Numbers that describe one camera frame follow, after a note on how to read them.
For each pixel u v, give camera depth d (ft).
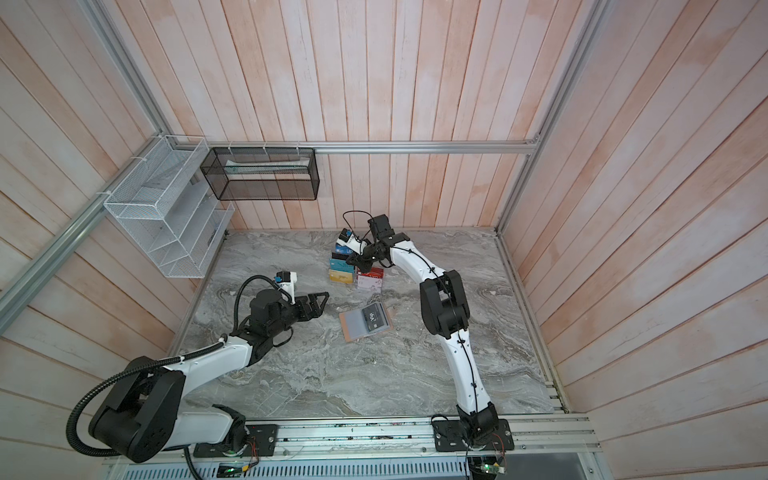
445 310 2.08
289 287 2.57
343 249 3.34
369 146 3.29
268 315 2.22
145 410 1.39
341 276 3.36
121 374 1.37
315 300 2.57
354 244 2.94
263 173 3.39
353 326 3.06
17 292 1.70
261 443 2.39
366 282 3.31
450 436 2.40
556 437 2.46
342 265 3.31
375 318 3.04
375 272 3.27
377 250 2.87
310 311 2.56
